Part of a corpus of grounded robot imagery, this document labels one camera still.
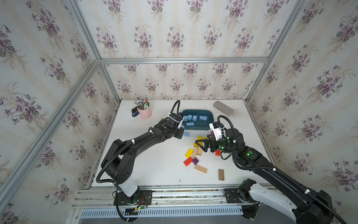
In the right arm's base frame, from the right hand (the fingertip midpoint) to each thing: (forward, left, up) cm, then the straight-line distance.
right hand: (205, 139), depth 74 cm
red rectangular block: (-5, +9, -19) cm, 22 cm away
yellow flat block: (-4, +3, +3) cm, 6 cm away
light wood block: (-9, +1, -20) cm, 22 cm away
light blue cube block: (+27, +10, -17) cm, 34 cm away
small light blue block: (+15, +9, -20) cm, 27 cm away
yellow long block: (+1, +8, -20) cm, 21 cm away
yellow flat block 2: (+12, -1, -20) cm, 24 cm away
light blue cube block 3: (+27, +3, -17) cm, 32 cm away
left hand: (+11, +13, -9) cm, 20 cm away
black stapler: (+32, +50, -15) cm, 61 cm away
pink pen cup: (+28, +40, -14) cm, 51 cm away
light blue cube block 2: (+28, +7, -16) cm, 33 cm away
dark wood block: (-13, -11, -19) cm, 25 cm away
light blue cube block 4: (+15, +12, -11) cm, 23 cm away
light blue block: (+22, +7, -17) cm, 29 cm away
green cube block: (+5, +23, +11) cm, 26 cm away
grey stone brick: (+38, -20, -17) cm, 46 cm away
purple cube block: (-6, +4, -17) cm, 19 cm away
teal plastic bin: (+28, +1, -19) cm, 34 cm away
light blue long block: (+29, -4, -19) cm, 34 cm away
